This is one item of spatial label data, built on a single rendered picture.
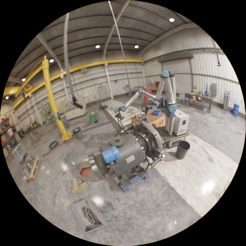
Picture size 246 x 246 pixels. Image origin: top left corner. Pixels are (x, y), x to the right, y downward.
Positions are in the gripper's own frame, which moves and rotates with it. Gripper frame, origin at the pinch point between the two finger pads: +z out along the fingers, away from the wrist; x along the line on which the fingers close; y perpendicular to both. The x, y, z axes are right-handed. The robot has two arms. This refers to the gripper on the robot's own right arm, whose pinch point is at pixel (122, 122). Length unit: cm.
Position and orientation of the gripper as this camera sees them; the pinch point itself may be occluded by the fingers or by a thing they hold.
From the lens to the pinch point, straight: 161.0
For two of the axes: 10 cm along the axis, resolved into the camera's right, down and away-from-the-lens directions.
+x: 0.5, 3.5, 9.3
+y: 8.8, -4.6, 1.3
